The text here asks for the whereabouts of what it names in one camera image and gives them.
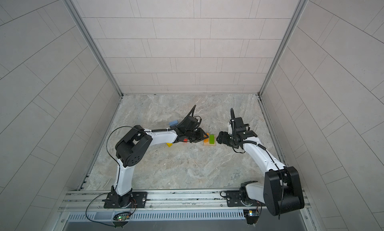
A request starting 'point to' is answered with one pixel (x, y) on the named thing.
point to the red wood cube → (185, 139)
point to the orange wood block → (205, 140)
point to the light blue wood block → (173, 123)
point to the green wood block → (211, 139)
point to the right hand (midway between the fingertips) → (221, 139)
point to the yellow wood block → (169, 144)
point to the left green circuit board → (121, 218)
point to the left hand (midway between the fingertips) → (212, 136)
